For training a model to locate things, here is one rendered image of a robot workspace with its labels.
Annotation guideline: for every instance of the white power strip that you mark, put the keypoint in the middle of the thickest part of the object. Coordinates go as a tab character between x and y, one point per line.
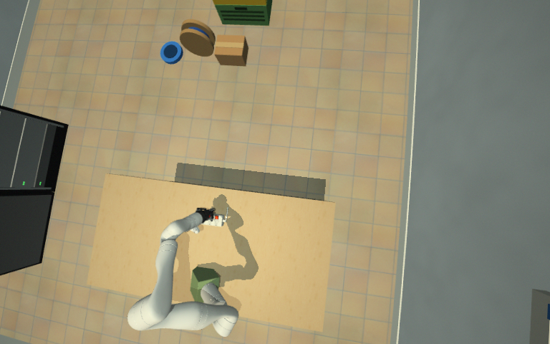
218	220

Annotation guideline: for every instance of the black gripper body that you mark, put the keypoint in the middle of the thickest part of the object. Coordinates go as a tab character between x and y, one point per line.
205	217

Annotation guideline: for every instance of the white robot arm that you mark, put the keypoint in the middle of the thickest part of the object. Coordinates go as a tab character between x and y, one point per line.
157	311

